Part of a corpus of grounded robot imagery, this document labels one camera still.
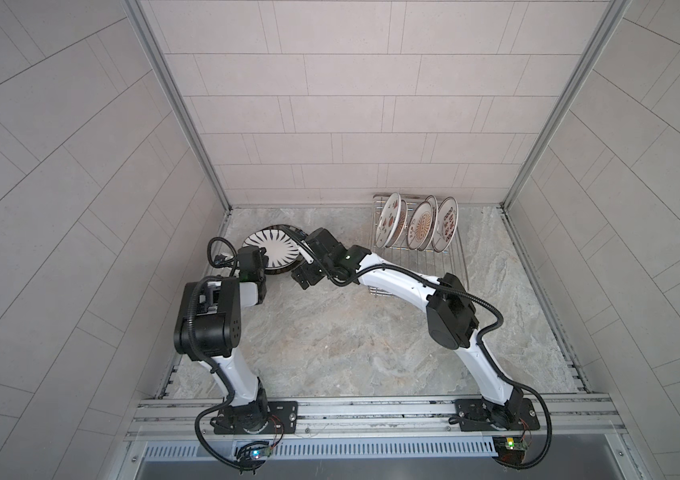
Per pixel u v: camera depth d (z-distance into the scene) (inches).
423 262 38.9
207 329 18.7
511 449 26.7
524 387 25.2
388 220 41.1
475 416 28.0
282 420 27.6
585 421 28.0
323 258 26.5
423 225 38.9
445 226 39.0
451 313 21.0
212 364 19.5
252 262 29.3
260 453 25.4
